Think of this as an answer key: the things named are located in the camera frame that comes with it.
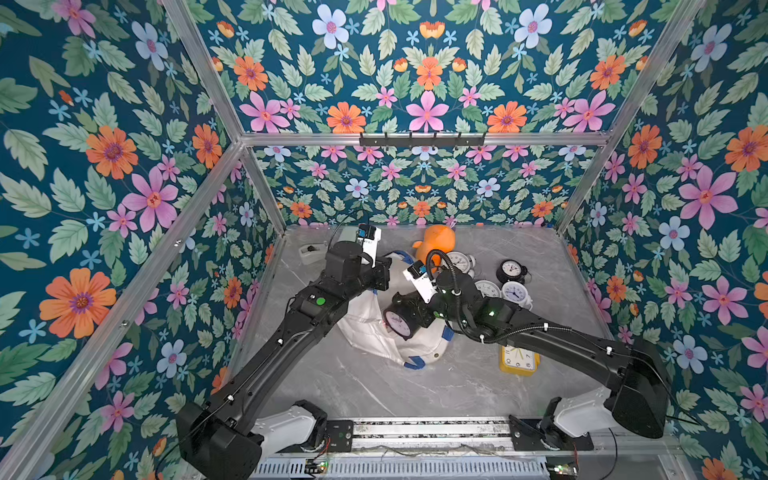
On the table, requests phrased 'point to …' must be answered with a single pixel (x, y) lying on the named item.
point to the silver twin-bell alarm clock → (461, 261)
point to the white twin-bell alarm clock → (517, 292)
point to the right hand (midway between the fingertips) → (411, 288)
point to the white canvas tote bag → (365, 327)
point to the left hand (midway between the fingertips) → (395, 258)
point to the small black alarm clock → (511, 270)
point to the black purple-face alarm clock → (406, 313)
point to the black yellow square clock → (518, 361)
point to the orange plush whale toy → (436, 237)
